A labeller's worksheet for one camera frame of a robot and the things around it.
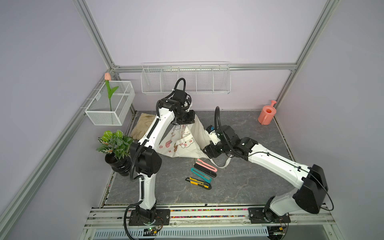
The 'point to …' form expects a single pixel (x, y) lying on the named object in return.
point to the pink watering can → (267, 113)
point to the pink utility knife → (206, 165)
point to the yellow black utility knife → (199, 183)
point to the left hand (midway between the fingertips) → (195, 121)
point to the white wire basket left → (98, 111)
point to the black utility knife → (205, 170)
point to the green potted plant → (116, 146)
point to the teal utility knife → (206, 177)
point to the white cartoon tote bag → (190, 140)
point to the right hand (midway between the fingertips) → (208, 146)
